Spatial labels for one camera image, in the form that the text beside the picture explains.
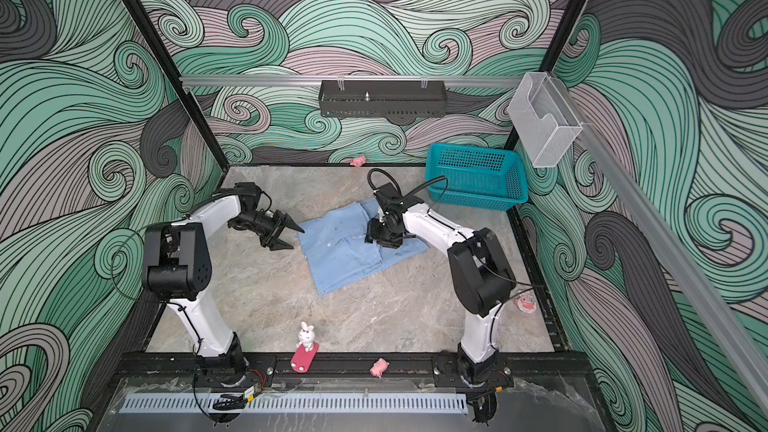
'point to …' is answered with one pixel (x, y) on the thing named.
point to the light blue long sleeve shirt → (336, 250)
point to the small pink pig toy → (379, 368)
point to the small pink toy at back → (358, 162)
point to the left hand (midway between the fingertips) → (299, 234)
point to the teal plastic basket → (486, 176)
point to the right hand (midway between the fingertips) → (372, 241)
